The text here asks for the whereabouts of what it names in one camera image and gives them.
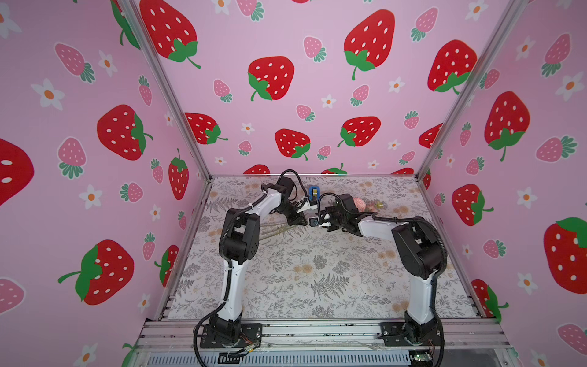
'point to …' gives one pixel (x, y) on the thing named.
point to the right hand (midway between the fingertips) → (316, 213)
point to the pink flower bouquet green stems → (362, 206)
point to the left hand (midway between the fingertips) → (306, 221)
